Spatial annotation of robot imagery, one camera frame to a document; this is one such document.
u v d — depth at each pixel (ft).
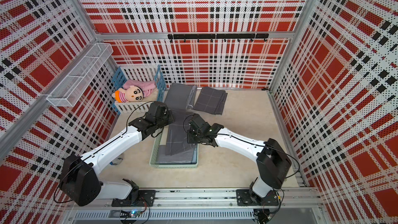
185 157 2.71
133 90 3.24
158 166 2.57
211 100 3.72
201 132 2.03
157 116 2.08
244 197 2.41
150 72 3.69
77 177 1.34
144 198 2.41
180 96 3.87
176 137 2.75
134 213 2.27
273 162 1.41
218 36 2.90
